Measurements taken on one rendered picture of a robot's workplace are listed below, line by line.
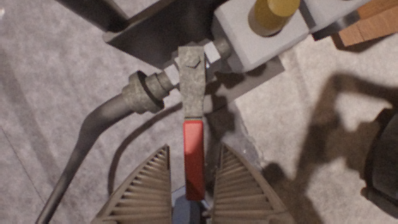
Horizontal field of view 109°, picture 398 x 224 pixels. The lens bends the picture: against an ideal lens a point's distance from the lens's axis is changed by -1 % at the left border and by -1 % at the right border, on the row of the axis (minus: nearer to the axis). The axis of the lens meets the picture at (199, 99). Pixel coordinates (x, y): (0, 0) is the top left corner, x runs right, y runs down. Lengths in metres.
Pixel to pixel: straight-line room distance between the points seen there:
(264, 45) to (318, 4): 0.07
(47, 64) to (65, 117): 0.23
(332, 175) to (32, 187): 1.36
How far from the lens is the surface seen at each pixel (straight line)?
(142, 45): 0.18
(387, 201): 1.03
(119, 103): 0.19
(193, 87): 0.15
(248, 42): 0.18
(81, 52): 0.80
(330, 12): 0.23
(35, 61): 0.92
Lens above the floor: 0.62
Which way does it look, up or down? 85 degrees down
